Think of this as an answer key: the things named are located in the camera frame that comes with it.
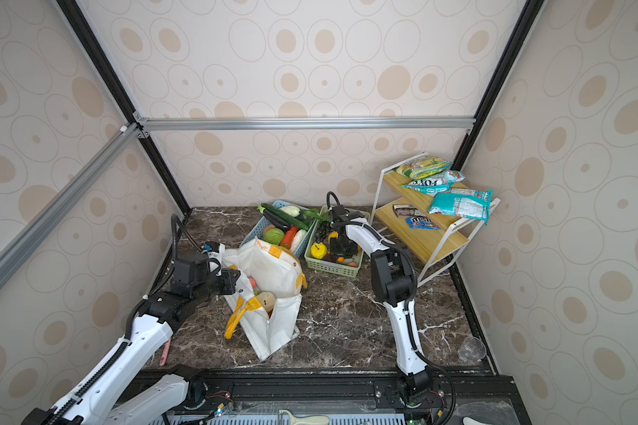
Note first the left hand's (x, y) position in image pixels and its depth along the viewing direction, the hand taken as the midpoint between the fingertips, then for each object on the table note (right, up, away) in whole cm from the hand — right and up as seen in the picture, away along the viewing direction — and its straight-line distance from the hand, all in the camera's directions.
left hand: (243, 268), depth 78 cm
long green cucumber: (+8, +18, +29) cm, 35 cm away
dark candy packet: (+54, +19, +18) cm, 59 cm away
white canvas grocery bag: (+8, -2, +10) cm, 13 cm away
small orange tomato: (+30, 0, +22) cm, 37 cm away
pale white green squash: (+10, +20, +29) cm, 37 cm away
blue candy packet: (+58, +14, +14) cm, 61 cm away
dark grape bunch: (+23, +11, +25) cm, 36 cm away
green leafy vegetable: (+20, +19, +29) cm, 40 cm away
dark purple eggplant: (+5, +15, +28) cm, 32 cm away
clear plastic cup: (+69, -25, +4) cm, 74 cm away
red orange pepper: (+10, +9, +22) cm, 26 cm away
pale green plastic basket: (+21, +4, +22) cm, 31 cm away
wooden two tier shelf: (+55, +6, -1) cm, 56 cm away
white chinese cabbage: (+14, +8, +24) cm, 29 cm away
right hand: (+30, +2, +25) cm, 39 cm away
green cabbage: (+4, +10, +22) cm, 25 cm away
